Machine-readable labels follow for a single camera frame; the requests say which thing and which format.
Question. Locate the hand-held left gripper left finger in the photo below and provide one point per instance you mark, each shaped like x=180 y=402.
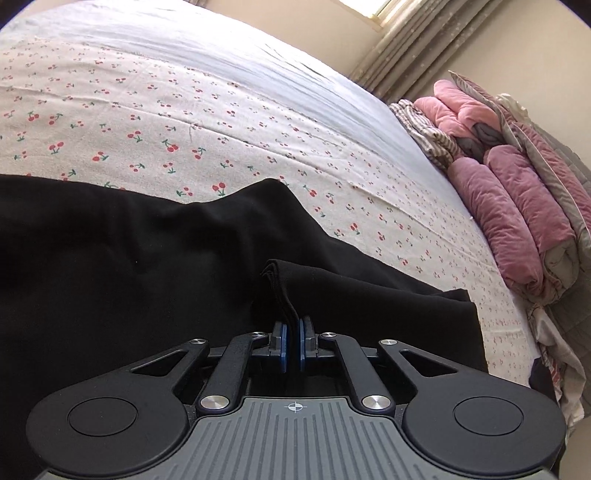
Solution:
x=282 y=348

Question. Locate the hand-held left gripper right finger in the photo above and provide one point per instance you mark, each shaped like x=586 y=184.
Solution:
x=303 y=348

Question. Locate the black pants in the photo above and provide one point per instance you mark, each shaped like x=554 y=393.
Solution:
x=138 y=267

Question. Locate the cherry print bed sheet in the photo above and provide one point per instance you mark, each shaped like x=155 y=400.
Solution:
x=207 y=124

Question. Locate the striped cloth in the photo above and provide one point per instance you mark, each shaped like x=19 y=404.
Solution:
x=427 y=134

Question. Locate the mauve velvet quilt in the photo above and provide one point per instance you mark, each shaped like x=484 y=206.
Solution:
x=512 y=207

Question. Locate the white cloth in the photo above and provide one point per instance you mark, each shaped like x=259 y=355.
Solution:
x=561 y=341

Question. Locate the grey folded cloth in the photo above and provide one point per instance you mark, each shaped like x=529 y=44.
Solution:
x=485 y=138

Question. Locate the bright pink blanket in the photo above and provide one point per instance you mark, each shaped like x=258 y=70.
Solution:
x=455 y=110

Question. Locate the beige curtain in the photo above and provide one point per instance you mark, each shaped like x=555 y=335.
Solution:
x=425 y=41

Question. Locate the pale blue bed sheet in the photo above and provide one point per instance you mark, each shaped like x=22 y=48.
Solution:
x=184 y=32

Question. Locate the bright window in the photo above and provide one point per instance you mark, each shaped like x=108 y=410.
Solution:
x=364 y=10

